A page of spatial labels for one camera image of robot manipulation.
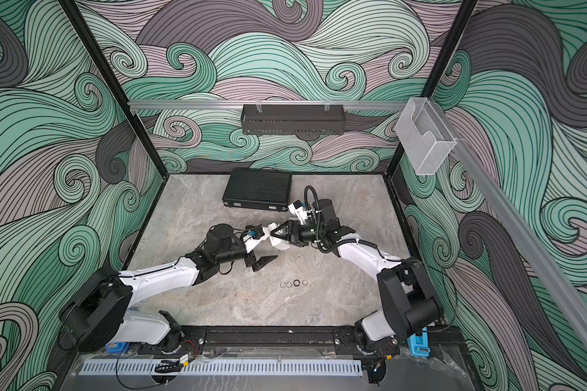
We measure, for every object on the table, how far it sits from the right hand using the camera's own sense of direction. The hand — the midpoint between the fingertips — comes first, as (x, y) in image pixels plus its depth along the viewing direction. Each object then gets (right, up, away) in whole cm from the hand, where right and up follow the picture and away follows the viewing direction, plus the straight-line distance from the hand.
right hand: (274, 239), depth 78 cm
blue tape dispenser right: (+44, -31, -7) cm, 54 cm away
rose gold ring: (+10, -17, +7) cm, 21 cm away
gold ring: (+5, -18, +7) cm, 20 cm away
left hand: (-1, -1, +2) cm, 3 cm away
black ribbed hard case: (-9, +18, +32) cm, 37 cm away
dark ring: (+8, -16, +8) cm, 20 cm away
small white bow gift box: (+1, 0, -4) cm, 4 cm away
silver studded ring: (+3, -18, +7) cm, 20 cm away
